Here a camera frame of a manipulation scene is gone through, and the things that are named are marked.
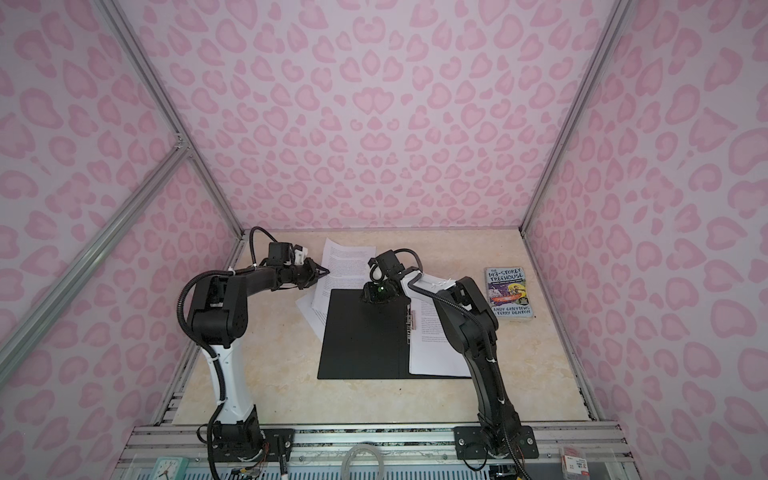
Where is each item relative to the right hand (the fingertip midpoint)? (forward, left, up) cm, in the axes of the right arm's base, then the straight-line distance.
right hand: (366, 295), depth 98 cm
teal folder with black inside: (-13, 0, -5) cm, 14 cm away
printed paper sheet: (-17, -21, -3) cm, 27 cm away
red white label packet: (-44, -52, -1) cm, 68 cm away
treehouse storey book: (+3, -47, -1) cm, 47 cm away
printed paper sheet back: (+14, +8, -3) cm, 16 cm away
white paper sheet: (-7, +17, -4) cm, 18 cm away
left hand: (+10, +13, +2) cm, 17 cm away
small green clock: (-47, +41, 0) cm, 63 cm away
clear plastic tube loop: (-43, -6, -4) cm, 44 cm away
